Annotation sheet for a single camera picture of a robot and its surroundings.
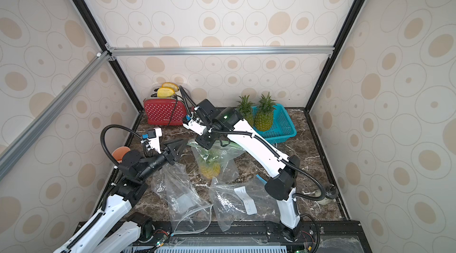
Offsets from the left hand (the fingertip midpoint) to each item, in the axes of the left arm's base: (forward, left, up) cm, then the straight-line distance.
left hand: (188, 142), depth 68 cm
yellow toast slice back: (+48, +20, -11) cm, 53 cm away
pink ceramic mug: (+8, +41, -22) cm, 47 cm away
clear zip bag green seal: (+3, -16, -30) cm, 34 cm away
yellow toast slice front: (+41, +22, -11) cm, 48 cm away
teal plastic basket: (+28, -47, -26) cm, 61 cm away
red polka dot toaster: (+33, +24, -18) cm, 45 cm away
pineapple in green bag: (-1, -7, -13) cm, 15 cm away
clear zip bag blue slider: (-15, -23, -20) cm, 34 cm away
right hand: (+2, -3, -5) cm, 6 cm away
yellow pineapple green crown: (+30, -24, -11) cm, 40 cm away
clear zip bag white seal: (-21, -1, -18) cm, 28 cm away
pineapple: (+29, -35, -15) cm, 48 cm away
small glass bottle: (-13, -59, -19) cm, 63 cm away
